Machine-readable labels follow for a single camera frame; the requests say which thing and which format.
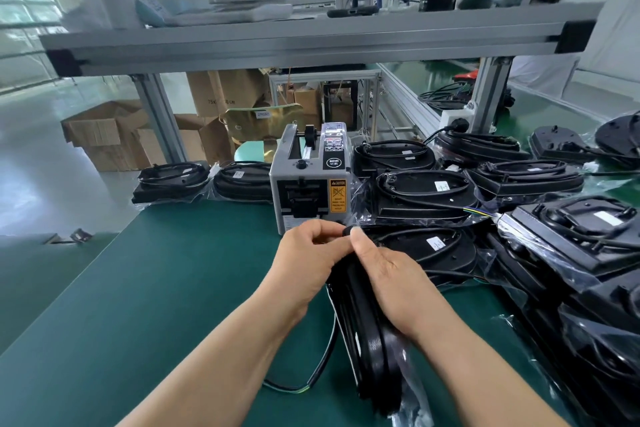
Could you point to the person's left forearm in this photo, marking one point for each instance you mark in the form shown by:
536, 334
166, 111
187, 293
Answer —
210, 372

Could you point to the white handset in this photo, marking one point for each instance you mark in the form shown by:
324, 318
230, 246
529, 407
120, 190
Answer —
152, 11

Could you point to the white power socket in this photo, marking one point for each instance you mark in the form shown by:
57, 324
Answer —
457, 123

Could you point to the grey tape dispenser machine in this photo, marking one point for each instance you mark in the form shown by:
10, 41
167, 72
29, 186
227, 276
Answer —
305, 181

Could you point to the person's right hand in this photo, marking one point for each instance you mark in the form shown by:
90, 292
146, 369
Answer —
400, 287

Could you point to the unbagged black lamps with cables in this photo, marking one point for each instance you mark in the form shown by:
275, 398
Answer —
590, 141

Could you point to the grey metal shelf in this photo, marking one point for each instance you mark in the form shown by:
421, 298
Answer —
320, 41

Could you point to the window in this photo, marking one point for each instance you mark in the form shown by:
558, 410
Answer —
25, 21

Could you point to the black phone on shelf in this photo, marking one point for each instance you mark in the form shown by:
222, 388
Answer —
353, 11

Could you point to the bagged black lamp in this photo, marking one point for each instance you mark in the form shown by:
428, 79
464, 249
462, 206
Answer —
138, 197

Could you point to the metal floor bracket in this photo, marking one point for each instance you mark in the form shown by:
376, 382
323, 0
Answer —
75, 235

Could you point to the person's right forearm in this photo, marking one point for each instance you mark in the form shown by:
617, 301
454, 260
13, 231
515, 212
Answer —
490, 382

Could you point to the person's left hand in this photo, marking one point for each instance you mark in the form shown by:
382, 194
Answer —
305, 267

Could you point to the white flat scale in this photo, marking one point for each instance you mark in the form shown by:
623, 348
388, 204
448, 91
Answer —
235, 11

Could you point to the group of bagged black lamps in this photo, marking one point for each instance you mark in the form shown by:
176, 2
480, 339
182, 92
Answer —
500, 231

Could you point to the green round stool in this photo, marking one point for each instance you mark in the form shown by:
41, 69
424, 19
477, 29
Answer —
252, 151

